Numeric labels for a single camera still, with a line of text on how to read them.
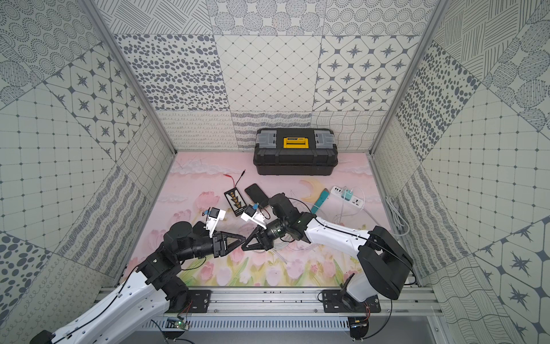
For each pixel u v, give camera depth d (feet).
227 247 2.05
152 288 1.73
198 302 2.41
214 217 2.15
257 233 2.17
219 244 2.01
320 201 3.30
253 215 2.18
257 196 3.33
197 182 3.56
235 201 3.24
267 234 2.17
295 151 3.26
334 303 2.40
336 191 3.32
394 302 2.35
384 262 1.40
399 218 3.13
